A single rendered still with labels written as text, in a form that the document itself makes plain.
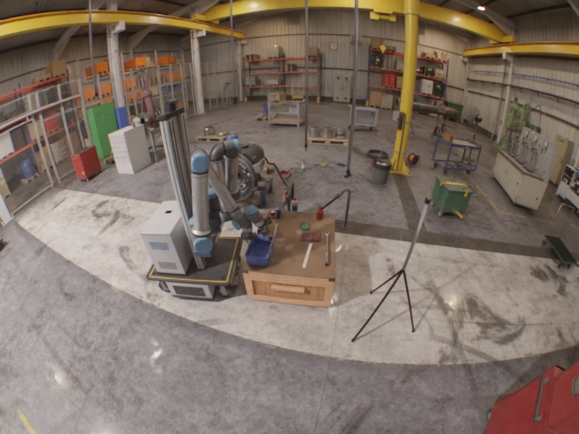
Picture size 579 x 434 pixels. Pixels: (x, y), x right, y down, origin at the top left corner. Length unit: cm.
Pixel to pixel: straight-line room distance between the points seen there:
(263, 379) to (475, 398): 187
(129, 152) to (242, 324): 532
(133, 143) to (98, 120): 344
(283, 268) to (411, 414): 167
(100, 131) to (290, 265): 883
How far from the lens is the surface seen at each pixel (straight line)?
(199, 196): 160
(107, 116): 1007
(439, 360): 245
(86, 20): 1048
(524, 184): 629
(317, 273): 205
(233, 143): 189
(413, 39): 545
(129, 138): 660
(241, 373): 211
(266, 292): 231
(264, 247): 228
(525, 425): 192
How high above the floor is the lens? 197
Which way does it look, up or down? 34 degrees down
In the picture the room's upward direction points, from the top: 1 degrees counter-clockwise
